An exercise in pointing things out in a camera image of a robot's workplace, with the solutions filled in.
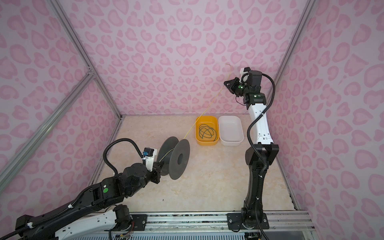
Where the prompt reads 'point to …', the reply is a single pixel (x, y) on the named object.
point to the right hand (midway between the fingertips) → (227, 79)
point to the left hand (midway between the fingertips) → (164, 162)
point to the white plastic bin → (231, 130)
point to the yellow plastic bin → (211, 121)
